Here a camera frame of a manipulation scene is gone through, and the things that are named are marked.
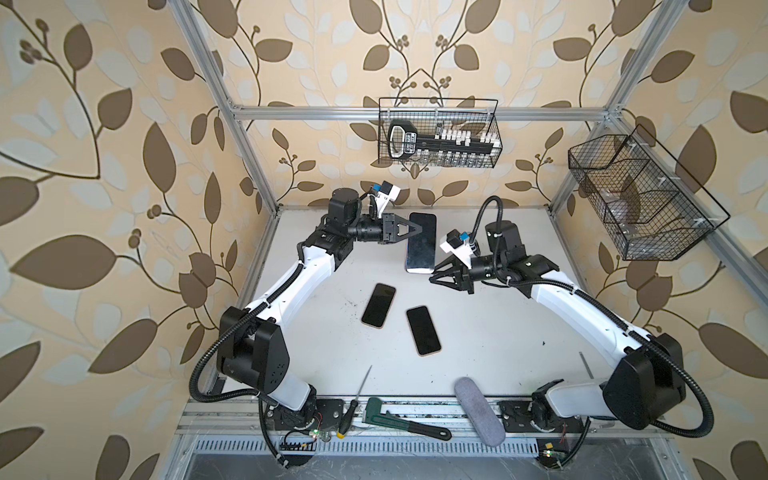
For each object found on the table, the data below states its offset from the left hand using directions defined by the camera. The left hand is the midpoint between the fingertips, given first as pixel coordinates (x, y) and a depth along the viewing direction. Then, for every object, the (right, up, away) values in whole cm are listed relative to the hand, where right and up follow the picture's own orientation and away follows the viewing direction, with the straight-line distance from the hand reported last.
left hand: (422, 230), depth 68 cm
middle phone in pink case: (+2, -30, +21) cm, 37 cm away
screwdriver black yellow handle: (-18, -46, +6) cm, 50 cm away
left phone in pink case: (-12, -23, +26) cm, 37 cm away
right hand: (+3, -11, +5) cm, 13 cm away
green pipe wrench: (-12, -46, +6) cm, 48 cm away
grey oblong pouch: (+14, -44, +4) cm, 47 cm away
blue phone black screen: (0, -4, +1) cm, 4 cm away
